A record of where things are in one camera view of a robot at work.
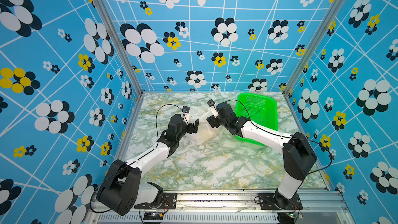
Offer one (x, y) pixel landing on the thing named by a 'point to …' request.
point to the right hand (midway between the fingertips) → (215, 112)
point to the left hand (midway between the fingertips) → (191, 116)
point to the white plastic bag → (205, 132)
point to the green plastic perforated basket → (263, 109)
